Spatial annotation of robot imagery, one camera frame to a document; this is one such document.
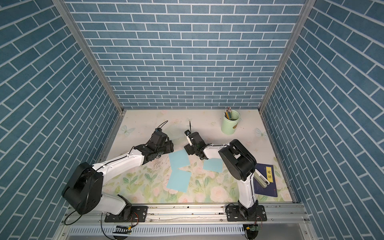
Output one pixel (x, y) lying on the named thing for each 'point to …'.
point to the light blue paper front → (179, 180)
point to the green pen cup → (229, 127)
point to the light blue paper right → (214, 164)
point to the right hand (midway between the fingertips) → (193, 143)
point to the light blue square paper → (178, 159)
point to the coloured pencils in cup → (228, 113)
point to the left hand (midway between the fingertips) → (173, 146)
